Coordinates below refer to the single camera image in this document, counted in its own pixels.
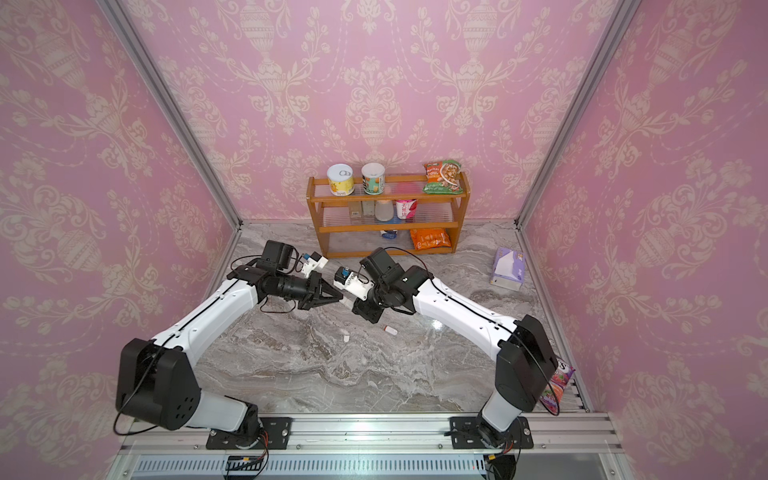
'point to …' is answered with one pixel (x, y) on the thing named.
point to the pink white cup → (406, 209)
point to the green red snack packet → (443, 177)
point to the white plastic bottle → (384, 210)
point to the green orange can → (373, 178)
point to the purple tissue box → (508, 269)
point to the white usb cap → (346, 338)
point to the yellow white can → (341, 179)
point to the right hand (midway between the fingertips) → (358, 304)
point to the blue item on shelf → (388, 234)
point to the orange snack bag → (429, 237)
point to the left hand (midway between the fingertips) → (341, 298)
